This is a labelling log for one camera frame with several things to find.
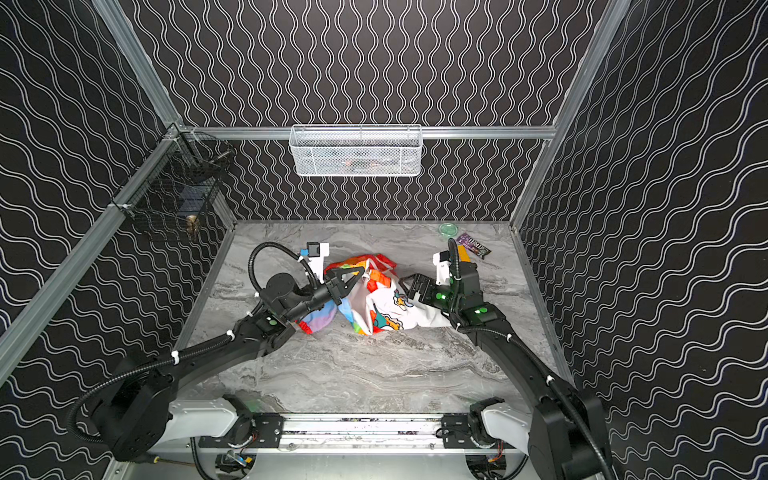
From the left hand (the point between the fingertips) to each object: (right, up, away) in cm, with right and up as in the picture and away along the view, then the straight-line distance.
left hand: (370, 271), depth 68 cm
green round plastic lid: (+28, +14, +49) cm, 58 cm away
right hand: (+11, -4, +13) cm, 18 cm away
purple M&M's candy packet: (+37, +7, +45) cm, 59 cm away
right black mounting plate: (+22, -40, +6) cm, 46 cm away
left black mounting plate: (-27, -40, +7) cm, 49 cm away
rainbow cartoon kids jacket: (-1, -10, +16) cm, 19 cm away
